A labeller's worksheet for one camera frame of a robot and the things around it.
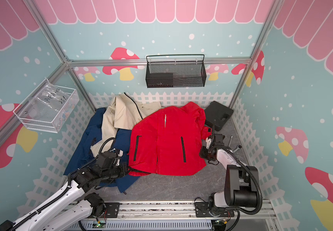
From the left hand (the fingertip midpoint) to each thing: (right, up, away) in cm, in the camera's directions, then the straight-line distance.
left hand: (131, 171), depth 77 cm
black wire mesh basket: (+24, +61, +17) cm, 68 cm away
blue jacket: (-5, +9, -16) cm, 19 cm away
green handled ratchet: (+68, +10, +20) cm, 71 cm away
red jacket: (+19, +14, +22) cm, 33 cm away
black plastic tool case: (+59, +35, +34) cm, 77 cm away
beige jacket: (-11, +33, +19) cm, 40 cm away
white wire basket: (-32, +24, -13) cm, 42 cm away
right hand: (+41, +7, +15) cm, 44 cm away
